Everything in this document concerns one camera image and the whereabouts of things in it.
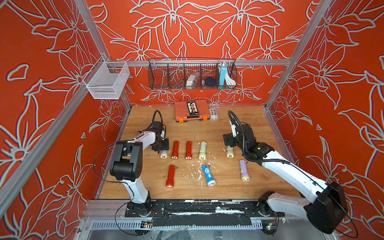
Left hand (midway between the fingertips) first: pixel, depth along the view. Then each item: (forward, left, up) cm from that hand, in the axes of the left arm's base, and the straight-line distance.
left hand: (165, 146), depth 96 cm
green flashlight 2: (-4, -42, +3) cm, 42 cm away
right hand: (+1, -38, +19) cm, 43 cm away
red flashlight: (-3, -8, +2) cm, 9 cm away
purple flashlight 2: (-18, -48, +4) cm, 51 cm away
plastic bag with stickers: (+32, -33, +3) cm, 46 cm away
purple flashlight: (-7, -1, +3) cm, 8 cm away
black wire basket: (+41, -2, +30) cm, 50 cm away
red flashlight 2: (-6, -16, +3) cm, 17 cm away
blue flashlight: (-21, -29, +3) cm, 36 cm away
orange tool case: (+27, -17, +8) cm, 33 cm away
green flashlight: (-5, -25, +3) cm, 25 cm away
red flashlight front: (-21, -7, +2) cm, 22 cm away
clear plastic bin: (+28, +39, +31) cm, 57 cm away
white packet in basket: (+28, -15, +32) cm, 45 cm away
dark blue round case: (+33, -28, +29) cm, 52 cm away
